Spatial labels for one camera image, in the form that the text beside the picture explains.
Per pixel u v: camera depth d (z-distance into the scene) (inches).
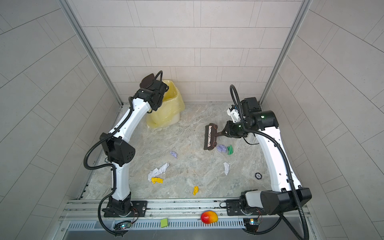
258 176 32.3
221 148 35.9
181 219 27.4
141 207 28.3
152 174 31.8
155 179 31.0
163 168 33.1
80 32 31.0
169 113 35.8
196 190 30.1
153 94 24.2
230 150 35.8
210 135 30.8
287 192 14.6
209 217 26.0
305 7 27.9
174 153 35.0
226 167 33.2
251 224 26.8
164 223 26.8
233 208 28.0
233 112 25.1
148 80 33.0
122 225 25.8
